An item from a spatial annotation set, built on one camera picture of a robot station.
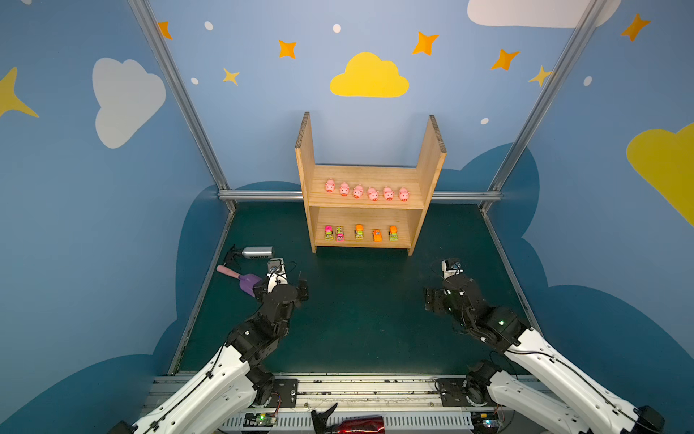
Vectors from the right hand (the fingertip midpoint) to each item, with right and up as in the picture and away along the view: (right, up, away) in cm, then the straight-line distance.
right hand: (442, 285), depth 78 cm
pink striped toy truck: (-31, +15, +23) cm, 41 cm away
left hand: (-45, +3, 0) cm, 45 cm away
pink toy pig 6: (-10, +27, +6) cm, 30 cm away
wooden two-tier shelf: (-21, +24, +7) cm, 33 cm away
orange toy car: (-17, +14, +23) cm, 32 cm away
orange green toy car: (-11, +15, +23) cm, 30 cm away
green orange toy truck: (-24, +16, +23) cm, 37 cm away
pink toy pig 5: (-15, +28, +6) cm, 32 cm away
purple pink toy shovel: (-63, -2, +16) cm, 65 cm away
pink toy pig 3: (-25, +29, +6) cm, 38 cm away
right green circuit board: (+9, -35, -7) cm, 37 cm away
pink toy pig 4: (-20, +28, +6) cm, 34 cm away
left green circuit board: (-51, -34, -8) cm, 62 cm away
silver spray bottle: (-66, +8, +24) cm, 70 cm away
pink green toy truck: (-35, +15, +23) cm, 45 cm away
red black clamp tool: (-21, -33, -11) cm, 41 cm away
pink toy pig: (-34, +31, +8) cm, 46 cm away
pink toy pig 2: (-29, +29, +8) cm, 42 cm away
